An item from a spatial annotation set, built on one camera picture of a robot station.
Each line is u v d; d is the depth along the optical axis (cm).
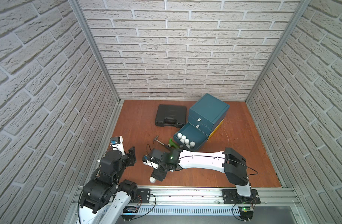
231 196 73
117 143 54
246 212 71
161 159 59
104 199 41
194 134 95
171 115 103
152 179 76
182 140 92
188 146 89
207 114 81
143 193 75
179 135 95
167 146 92
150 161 60
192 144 90
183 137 94
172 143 92
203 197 76
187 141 92
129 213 70
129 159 57
